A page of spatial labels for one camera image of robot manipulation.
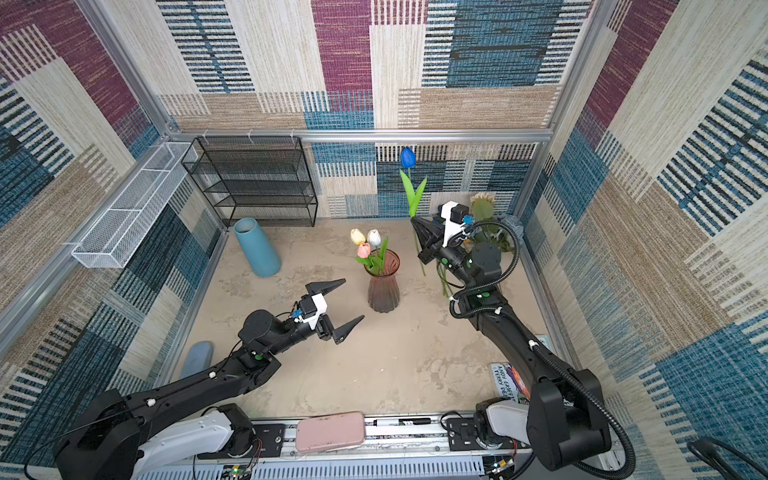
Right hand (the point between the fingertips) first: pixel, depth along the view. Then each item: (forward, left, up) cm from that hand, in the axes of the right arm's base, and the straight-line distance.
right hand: (412, 222), depth 71 cm
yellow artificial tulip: (0, +13, -5) cm, 14 cm away
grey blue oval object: (-16, +62, -37) cm, 74 cm away
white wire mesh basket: (0, +69, -1) cm, 70 cm away
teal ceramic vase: (+12, +47, -24) cm, 54 cm away
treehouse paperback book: (-27, -25, -33) cm, 50 cm away
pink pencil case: (-37, +21, -35) cm, 55 cm away
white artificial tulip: (+2, +9, -7) cm, 12 cm away
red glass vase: (+2, +8, -34) cm, 35 cm away
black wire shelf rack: (+41, +53, -18) cm, 69 cm away
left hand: (-14, +14, -7) cm, 21 cm away
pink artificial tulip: (-3, +12, -6) cm, 13 cm away
